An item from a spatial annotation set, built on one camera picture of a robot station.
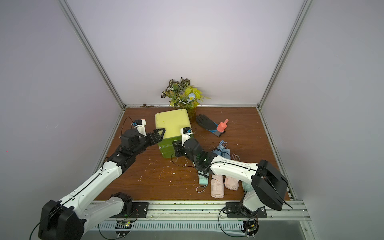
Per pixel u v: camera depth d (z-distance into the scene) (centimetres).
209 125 108
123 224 71
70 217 38
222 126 106
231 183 79
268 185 42
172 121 82
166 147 81
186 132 68
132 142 59
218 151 88
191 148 58
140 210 73
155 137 71
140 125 71
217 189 76
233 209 73
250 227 70
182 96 97
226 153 89
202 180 81
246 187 76
